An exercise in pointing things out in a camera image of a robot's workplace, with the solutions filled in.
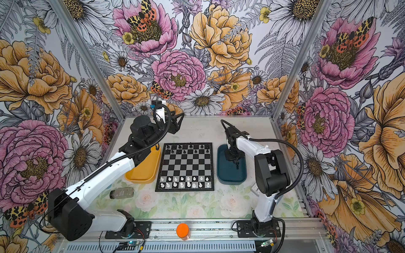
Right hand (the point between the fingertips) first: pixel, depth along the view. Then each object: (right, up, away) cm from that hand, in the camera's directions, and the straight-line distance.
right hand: (233, 162), depth 93 cm
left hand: (-28, +24, -20) cm, 42 cm away
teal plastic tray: (-3, -6, +1) cm, 7 cm away
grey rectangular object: (-59, -14, -11) cm, 61 cm away
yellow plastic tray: (-48, -4, -5) cm, 48 cm away
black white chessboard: (-27, -3, +1) cm, 28 cm away
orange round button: (-25, -23, -26) cm, 43 cm away
